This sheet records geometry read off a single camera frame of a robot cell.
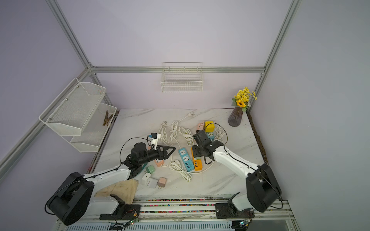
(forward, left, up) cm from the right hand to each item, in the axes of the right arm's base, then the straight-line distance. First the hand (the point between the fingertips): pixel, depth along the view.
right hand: (199, 152), depth 87 cm
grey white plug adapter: (-17, +27, -2) cm, 32 cm away
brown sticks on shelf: (+23, +63, +7) cm, 67 cm away
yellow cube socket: (+26, -11, -9) cm, 30 cm away
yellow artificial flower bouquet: (+27, -29, +18) cm, 44 cm away
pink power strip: (+25, -3, -5) cm, 25 cm away
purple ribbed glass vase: (+28, -29, 0) cm, 40 cm away
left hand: (-2, +16, +7) cm, 17 cm away
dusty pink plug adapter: (-16, +23, -6) cm, 28 cm away
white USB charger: (-15, +32, -2) cm, 35 cm away
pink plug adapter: (-4, +25, -5) cm, 26 cm away
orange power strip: (-5, +1, -5) cm, 7 cm away
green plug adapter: (-8, +31, -6) cm, 32 cm away
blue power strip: (-2, +8, -6) cm, 10 cm away
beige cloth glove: (-19, +43, -7) cm, 48 cm away
